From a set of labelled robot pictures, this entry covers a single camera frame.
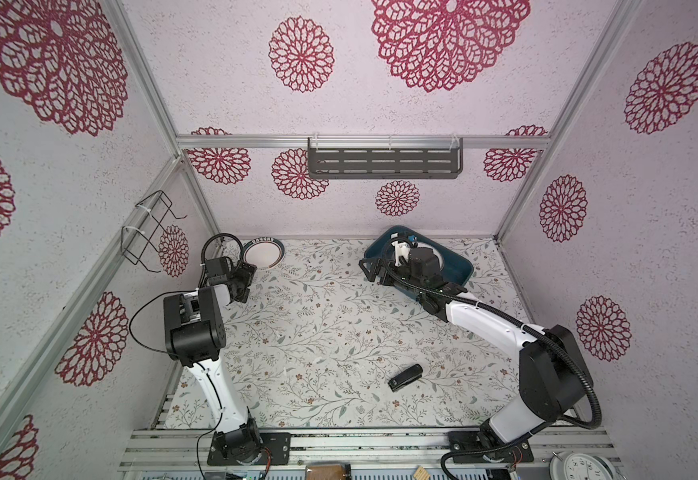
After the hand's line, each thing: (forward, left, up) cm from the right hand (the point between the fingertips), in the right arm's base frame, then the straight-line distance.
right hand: (370, 259), depth 83 cm
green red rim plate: (+23, +41, -24) cm, 53 cm away
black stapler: (-25, -10, -20) cm, 34 cm away
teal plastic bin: (+16, -32, -22) cm, 42 cm away
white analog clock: (-44, -49, -22) cm, 69 cm away
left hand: (+8, +41, -20) cm, 46 cm away
